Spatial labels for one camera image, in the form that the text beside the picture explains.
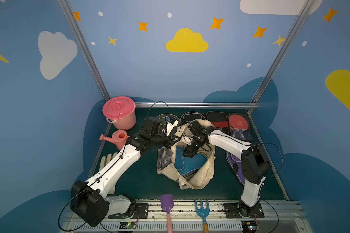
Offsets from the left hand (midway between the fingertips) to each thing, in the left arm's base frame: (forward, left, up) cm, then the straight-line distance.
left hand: (182, 138), depth 73 cm
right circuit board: (-35, -35, -26) cm, 56 cm away
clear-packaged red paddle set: (+28, -46, -26) cm, 60 cm away
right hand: (+5, -6, -18) cm, 20 cm away
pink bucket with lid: (+25, +41, -8) cm, 48 cm away
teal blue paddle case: (-7, -3, -18) cm, 19 cm away
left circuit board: (-36, +26, -26) cm, 51 cm away
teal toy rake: (-30, -13, -24) cm, 40 cm away
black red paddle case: (+35, -31, -24) cm, 52 cm away
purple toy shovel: (-26, +7, -25) cm, 37 cm away
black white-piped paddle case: (+37, -8, -24) cm, 45 cm away
